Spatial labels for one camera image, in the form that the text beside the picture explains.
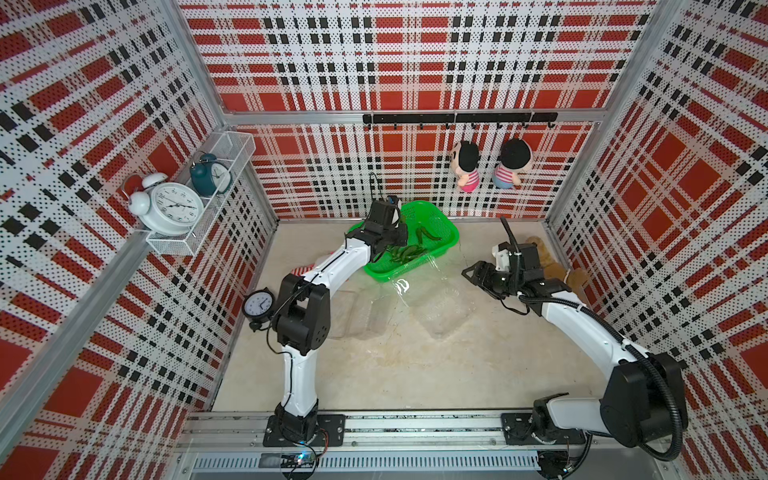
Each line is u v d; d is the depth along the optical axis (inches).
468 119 35.9
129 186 23.0
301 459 27.5
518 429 28.8
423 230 45.4
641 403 15.9
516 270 25.6
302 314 20.7
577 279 36.4
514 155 36.6
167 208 24.5
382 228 29.0
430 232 45.6
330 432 29.0
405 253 41.3
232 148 35.7
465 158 36.6
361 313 37.7
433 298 37.8
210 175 28.1
